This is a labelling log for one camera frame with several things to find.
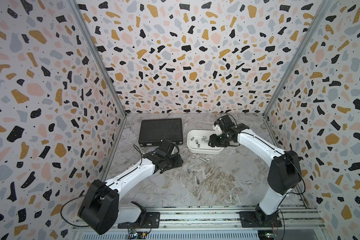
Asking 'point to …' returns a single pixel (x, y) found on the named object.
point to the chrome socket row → (189, 172)
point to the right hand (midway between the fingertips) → (211, 143)
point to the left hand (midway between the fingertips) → (183, 161)
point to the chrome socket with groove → (203, 138)
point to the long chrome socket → (203, 159)
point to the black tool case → (152, 131)
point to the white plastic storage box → (203, 147)
